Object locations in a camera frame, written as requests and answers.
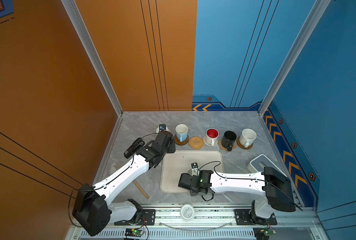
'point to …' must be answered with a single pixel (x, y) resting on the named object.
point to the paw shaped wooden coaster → (219, 143)
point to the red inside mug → (211, 136)
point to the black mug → (228, 140)
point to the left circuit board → (133, 232)
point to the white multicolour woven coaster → (204, 140)
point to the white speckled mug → (247, 137)
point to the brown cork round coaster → (242, 146)
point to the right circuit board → (268, 231)
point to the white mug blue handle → (181, 132)
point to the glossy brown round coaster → (177, 142)
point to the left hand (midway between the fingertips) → (170, 140)
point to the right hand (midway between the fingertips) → (193, 190)
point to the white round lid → (187, 212)
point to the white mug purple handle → (190, 171)
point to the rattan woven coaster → (196, 142)
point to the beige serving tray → (173, 162)
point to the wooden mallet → (135, 182)
